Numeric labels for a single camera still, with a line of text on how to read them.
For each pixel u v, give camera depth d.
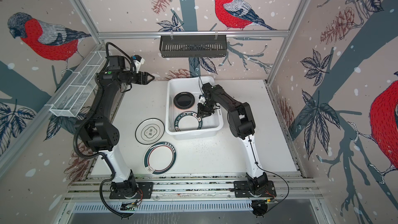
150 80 0.82
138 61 0.76
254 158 0.63
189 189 0.75
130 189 0.67
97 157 0.85
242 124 0.60
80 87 0.77
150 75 0.81
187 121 0.98
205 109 0.88
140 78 0.76
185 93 1.10
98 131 0.50
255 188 0.65
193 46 1.05
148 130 0.95
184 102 1.08
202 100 0.95
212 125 0.96
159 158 0.84
